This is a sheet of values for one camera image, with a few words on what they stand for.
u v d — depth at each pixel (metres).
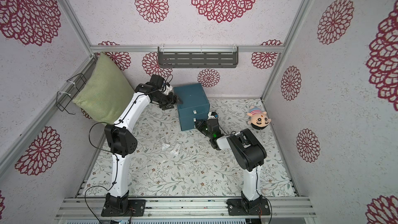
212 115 0.91
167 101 0.81
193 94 0.93
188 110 0.89
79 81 0.83
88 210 0.73
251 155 0.52
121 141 0.57
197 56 0.92
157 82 0.74
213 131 0.78
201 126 0.87
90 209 0.73
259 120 0.97
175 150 0.92
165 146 0.94
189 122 0.94
